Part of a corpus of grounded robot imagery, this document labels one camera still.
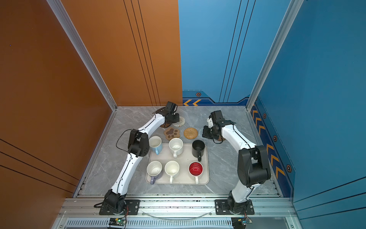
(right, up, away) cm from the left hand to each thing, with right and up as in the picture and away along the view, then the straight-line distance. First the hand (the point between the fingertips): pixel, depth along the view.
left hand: (178, 117), depth 111 cm
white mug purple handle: (-13, -31, -27) cm, 43 cm away
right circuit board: (+34, -52, -42) cm, 75 cm away
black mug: (+14, -21, -20) cm, 32 cm away
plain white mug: (-2, -31, -27) cm, 41 cm away
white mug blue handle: (-13, -17, -21) cm, 30 cm away
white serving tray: (+6, -33, -23) cm, 40 cm away
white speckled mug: (0, -20, -17) cm, 26 cm away
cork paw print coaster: (-5, -11, -9) cm, 15 cm away
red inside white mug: (+12, -31, -27) cm, 43 cm away
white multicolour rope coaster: (+3, -4, -3) cm, 5 cm away
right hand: (+17, -11, -21) cm, 29 cm away
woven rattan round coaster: (+10, -11, -9) cm, 17 cm away
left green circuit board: (-28, -53, -40) cm, 72 cm away
